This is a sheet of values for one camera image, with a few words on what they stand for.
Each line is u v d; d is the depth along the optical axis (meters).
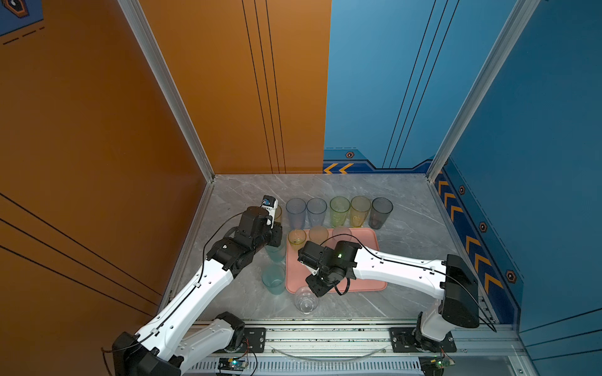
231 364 0.71
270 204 0.65
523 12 0.70
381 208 0.93
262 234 0.58
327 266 0.57
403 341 0.72
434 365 0.70
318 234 0.91
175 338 0.40
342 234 0.69
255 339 0.74
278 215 0.67
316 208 0.91
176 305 0.43
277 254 0.87
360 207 0.94
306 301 0.82
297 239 0.93
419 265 0.46
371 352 0.72
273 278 0.83
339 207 0.96
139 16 0.71
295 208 0.91
